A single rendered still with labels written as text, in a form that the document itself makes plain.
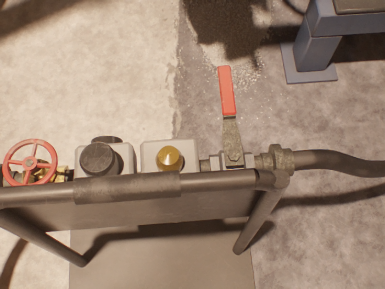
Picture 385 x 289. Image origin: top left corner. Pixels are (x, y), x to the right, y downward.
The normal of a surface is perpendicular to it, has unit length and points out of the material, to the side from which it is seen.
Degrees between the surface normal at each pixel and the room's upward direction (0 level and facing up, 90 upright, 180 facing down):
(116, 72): 0
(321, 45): 90
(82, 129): 0
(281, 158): 9
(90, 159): 0
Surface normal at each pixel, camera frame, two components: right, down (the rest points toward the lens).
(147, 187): 0.04, 0.06
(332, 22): 0.07, 0.92
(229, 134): 0.00, -0.38
